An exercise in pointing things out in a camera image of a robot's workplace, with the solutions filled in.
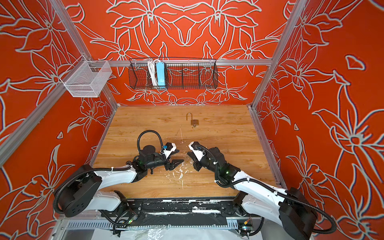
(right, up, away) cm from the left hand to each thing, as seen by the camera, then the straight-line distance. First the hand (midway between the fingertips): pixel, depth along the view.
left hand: (180, 154), depth 80 cm
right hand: (+3, +2, -4) cm, 5 cm away
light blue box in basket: (-13, +47, +10) cm, 50 cm away
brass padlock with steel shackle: (+7, +18, +30) cm, 36 cm away
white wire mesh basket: (-60, +45, +13) cm, 76 cm away
